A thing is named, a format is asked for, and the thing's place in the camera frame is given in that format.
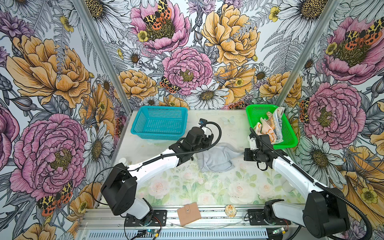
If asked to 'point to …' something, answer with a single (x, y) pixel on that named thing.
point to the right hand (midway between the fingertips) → (245, 158)
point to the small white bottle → (123, 160)
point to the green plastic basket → (255, 111)
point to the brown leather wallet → (188, 213)
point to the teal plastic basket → (160, 122)
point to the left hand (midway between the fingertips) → (208, 139)
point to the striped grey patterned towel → (277, 116)
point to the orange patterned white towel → (266, 127)
